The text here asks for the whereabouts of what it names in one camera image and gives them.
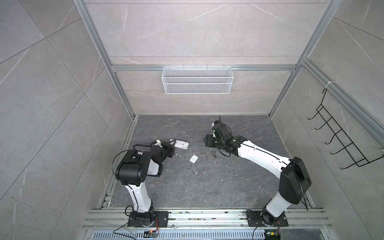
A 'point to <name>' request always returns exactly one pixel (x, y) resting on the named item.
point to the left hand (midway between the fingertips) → (177, 136)
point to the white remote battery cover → (193, 159)
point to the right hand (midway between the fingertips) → (206, 138)
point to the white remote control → (181, 144)
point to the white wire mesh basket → (196, 80)
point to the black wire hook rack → (360, 160)
